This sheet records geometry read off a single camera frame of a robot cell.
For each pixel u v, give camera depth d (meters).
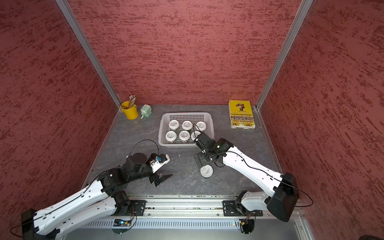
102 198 0.50
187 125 0.98
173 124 0.99
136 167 0.54
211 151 0.53
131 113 1.10
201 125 1.00
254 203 0.60
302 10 0.72
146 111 1.10
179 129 0.97
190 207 0.76
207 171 0.81
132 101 1.03
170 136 0.95
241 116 1.10
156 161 0.61
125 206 0.65
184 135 0.95
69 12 0.73
